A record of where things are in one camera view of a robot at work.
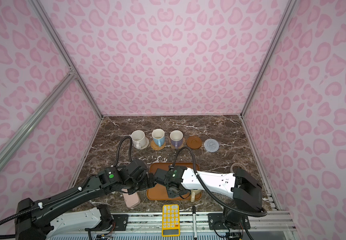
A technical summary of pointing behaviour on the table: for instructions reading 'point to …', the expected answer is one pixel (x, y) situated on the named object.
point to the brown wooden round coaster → (194, 142)
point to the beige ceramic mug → (193, 192)
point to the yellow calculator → (170, 220)
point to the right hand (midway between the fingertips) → (175, 193)
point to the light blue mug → (158, 136)
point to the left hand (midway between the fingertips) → (152, 183)
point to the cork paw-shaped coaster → (179, 147)
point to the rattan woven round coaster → (155, 147)
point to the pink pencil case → (131, 200)
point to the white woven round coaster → (146, 145)
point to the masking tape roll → (237, 164)
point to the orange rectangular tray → (159, 192)
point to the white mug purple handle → (176, 138)
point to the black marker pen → (194, 222)
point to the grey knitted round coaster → (211, 145)
